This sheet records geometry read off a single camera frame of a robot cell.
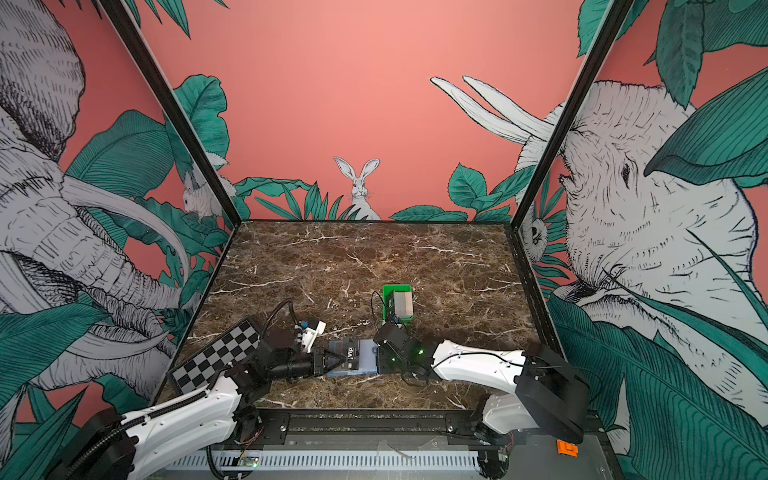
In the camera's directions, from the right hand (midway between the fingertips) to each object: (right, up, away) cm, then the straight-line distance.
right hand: (374, 361), depth 81 cm
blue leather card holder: (-2, -2, +5) cm, 6 cm away
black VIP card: (-7, +3, +1) cm, 7 cm away
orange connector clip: (+46, -17, -10) cm, 51 cm away
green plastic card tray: (+3, +14, +15) cm, 21 cm away
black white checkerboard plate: (-49, -3, -1) cm, 49 cm away
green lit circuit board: (-29, -20, -10) cm, 36 cm away
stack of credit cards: (+8, +13, +12) cm, 20 cm away
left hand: (-7, +2, -4) cm, 9 cm away
